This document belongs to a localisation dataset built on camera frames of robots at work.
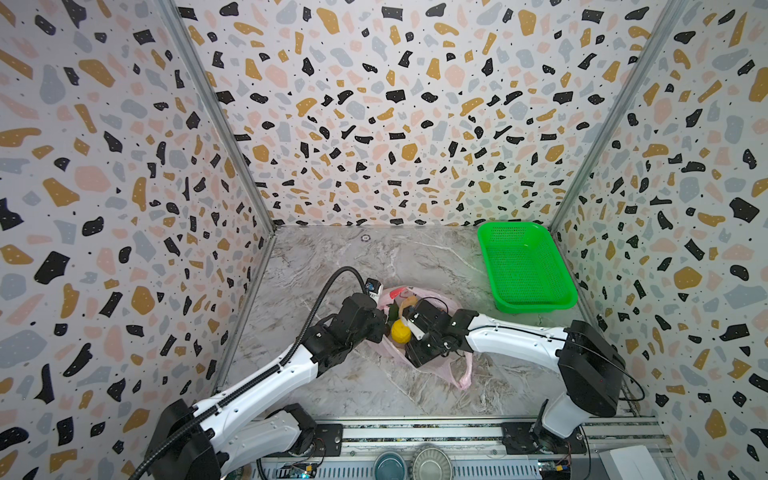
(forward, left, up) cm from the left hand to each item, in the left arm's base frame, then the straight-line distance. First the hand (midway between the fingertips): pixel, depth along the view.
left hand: (382, 310), depth 79 cm
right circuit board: (-34, -42, -18) cm, 57 cm away
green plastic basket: (+26, -53, -20) cm, 62 cm away
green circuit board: (-33, +20, -17) cm, 42 cm away
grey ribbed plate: (-32, -12, -16) cm, 38 cm away
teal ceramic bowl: (-33, -2, -15) cm, 36 cm away
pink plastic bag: (+10, -4, -13) cm, 17 cm away
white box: (-34, -57, -11) cm, 67 cm away
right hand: (-7, -7, -10) cm, 14 cm away
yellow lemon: (-1, -5, -11) cm, 13 cm away
